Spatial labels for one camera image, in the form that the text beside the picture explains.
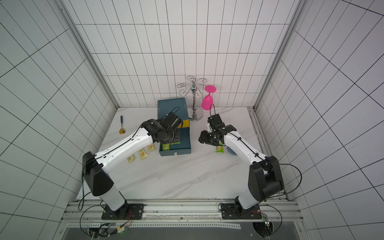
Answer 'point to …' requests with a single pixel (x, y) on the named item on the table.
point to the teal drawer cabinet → (178, 106)
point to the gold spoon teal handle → (122, 131)
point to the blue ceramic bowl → (231, 151)
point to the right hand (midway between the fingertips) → (197, 140)
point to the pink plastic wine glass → (207, 102)
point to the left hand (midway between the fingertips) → (173, 140)
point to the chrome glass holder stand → (195, 113)
